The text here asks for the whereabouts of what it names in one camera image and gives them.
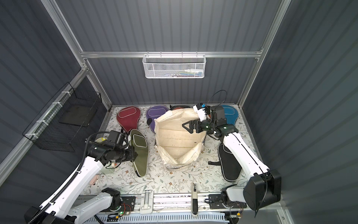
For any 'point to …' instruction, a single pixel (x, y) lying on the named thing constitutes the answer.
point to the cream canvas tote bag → (177, 148)
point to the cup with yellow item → (100, 140)
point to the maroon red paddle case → (128, 117)
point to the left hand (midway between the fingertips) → (136, 155)
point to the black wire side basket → (60, 124)
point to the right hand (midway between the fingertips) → (191, 123)
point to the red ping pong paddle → (173, 107)
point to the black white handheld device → (194, 199)
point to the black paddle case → (230, 169)
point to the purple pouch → (152, 112)
